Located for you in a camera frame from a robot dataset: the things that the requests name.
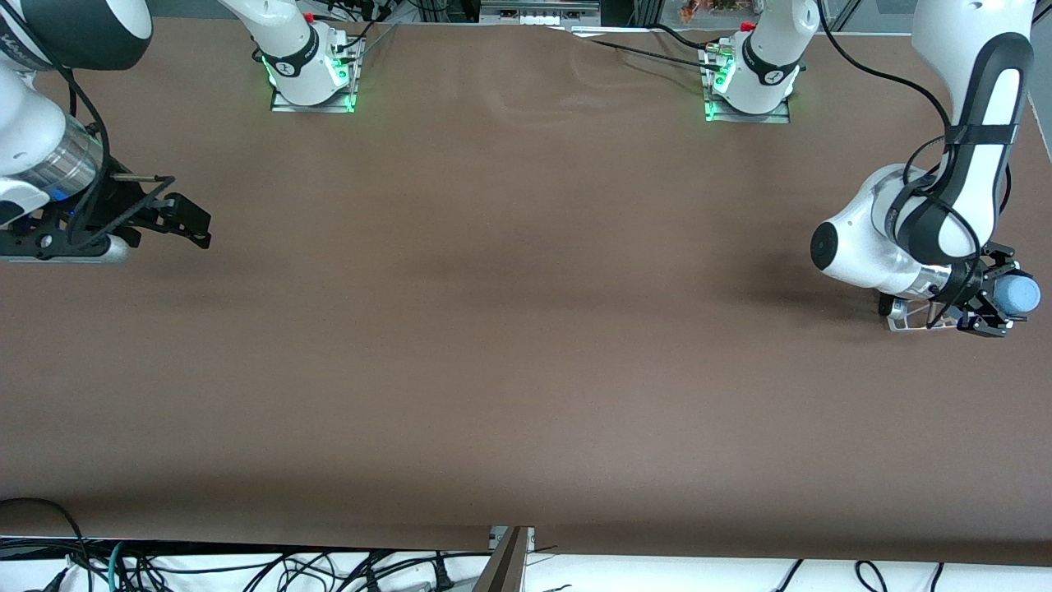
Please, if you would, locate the light blue cup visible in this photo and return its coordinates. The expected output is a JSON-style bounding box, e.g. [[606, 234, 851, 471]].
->
[[993, 275, 1042, 316]]

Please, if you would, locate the grey device with ports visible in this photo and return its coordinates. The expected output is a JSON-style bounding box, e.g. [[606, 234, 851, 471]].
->
[[480, 0, 602, 27]]

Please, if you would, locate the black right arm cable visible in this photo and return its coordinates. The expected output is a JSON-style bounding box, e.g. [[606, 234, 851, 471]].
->
[[0, 16, 178, 247]]

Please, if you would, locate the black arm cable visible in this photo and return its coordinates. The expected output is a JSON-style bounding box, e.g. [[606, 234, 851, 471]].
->
[[818, 0, 1016, 330], [0, 16, 178, 247]]

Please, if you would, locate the white wire cup rack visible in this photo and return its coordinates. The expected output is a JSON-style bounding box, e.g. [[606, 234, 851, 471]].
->
[[886, 298, 964, 333]]

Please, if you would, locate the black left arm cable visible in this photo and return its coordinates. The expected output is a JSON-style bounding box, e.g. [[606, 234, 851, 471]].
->
[[818, 0, 1016, 330]]

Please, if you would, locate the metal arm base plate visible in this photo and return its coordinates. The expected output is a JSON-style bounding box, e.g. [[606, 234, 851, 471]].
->
[[270, 37, 357, 113], [704, 45, 791, 124]]

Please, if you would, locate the thick black looping cable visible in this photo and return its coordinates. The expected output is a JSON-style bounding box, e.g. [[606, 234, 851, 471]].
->
[[0, 497, 93, 592]]

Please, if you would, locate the black cable across table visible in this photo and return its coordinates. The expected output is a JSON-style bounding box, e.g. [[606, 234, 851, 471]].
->
[[575, 23, 728, 73]]

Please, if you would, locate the aluminium profile with bracket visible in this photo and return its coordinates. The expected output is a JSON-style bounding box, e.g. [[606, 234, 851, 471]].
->
[[472, 526, 536, 592]]

